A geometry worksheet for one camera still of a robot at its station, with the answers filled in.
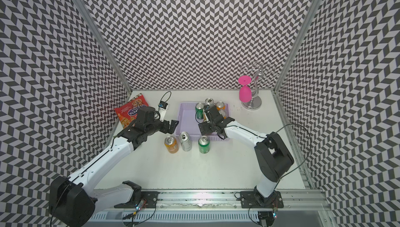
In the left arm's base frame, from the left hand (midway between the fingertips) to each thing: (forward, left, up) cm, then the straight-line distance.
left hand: (170, 120), depth 81 cm
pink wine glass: (+20, -43, -1) cm, 48 cm away
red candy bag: (+15, +34, -14) cm, 39 cm away
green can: (-9, -18, -9) cm, 22 cm away
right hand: (+2, -21, -10) cm, 23 cm away
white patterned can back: (+16, -21, -3) cm, 26 cm away
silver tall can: (-10, -9, -5) cm, 14 cm away
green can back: (+13, -15, -10) cm, 22 cm away
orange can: (-10, -1, -8) cm, 13 cm away
